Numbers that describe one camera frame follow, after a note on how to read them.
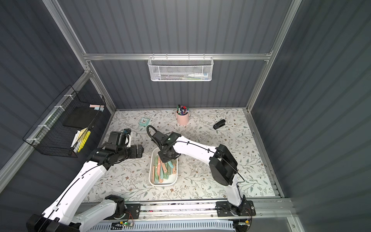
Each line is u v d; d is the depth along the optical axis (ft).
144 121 3.63
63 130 2.38
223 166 1.58
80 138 2.04
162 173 2.76
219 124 3.54
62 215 1.26
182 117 3.43
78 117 2.49
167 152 1.95
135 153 2.28
